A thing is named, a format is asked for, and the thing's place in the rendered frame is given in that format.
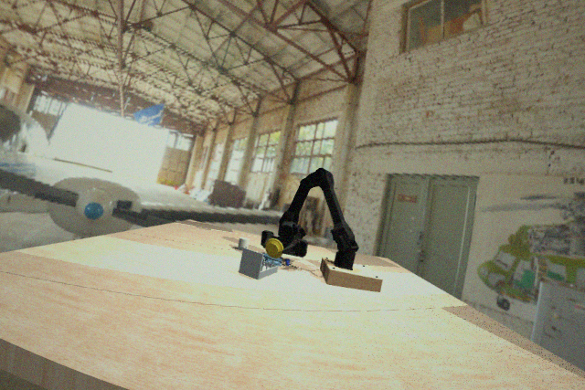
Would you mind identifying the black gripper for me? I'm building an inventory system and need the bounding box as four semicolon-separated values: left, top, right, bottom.
261;230;308;258

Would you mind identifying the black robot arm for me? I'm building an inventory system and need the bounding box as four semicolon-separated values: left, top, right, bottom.
278;168;359;270

